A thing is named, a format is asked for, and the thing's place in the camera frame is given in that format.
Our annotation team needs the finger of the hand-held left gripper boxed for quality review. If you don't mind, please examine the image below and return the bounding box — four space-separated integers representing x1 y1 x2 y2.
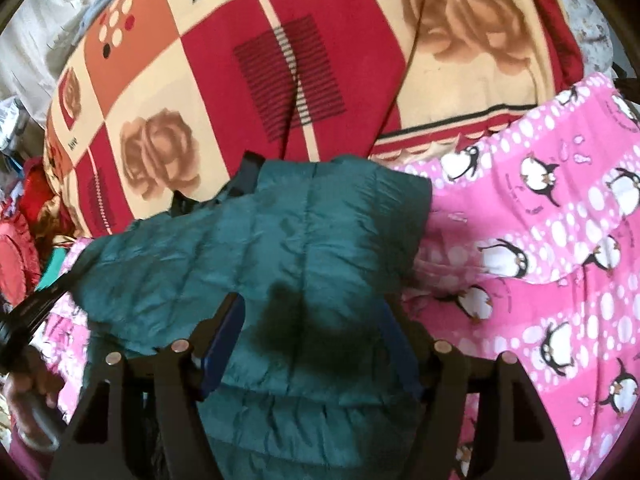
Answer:
30 252 103 313

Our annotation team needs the white curtain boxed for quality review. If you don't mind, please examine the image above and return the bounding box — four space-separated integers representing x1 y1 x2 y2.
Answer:
0 0 163 113

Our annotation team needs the rose-patterned red cream quilt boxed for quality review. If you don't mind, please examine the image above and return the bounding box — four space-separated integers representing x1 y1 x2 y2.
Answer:
42 0 587 240

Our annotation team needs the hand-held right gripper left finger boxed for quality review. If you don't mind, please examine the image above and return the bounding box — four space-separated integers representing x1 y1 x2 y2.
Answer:
50 292 247 480

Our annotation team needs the person's left hand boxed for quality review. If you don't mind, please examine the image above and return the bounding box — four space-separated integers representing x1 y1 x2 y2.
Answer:
4 345 68 443

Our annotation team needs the pale floral pillow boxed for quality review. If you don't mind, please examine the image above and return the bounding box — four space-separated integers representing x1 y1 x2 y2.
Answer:
540 0 618 63

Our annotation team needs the red and gold cloth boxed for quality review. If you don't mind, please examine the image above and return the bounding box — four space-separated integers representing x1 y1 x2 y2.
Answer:
20 157 76 241

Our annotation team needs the red heart-shaped cushion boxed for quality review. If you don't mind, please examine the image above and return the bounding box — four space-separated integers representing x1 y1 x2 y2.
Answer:
0 199 45 303

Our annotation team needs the turquoise cloth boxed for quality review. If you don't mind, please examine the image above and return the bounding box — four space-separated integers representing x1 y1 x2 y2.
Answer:
37 247 71 286

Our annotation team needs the teal puffer jacket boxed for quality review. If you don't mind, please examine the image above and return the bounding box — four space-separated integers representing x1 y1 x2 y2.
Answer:
75 152 435 480

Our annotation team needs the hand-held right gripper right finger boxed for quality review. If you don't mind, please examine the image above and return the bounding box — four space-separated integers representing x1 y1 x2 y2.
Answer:
379 300 572 480

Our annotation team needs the pink penguin blanket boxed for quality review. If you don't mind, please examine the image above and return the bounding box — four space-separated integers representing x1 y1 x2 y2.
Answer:
39 72 640 480

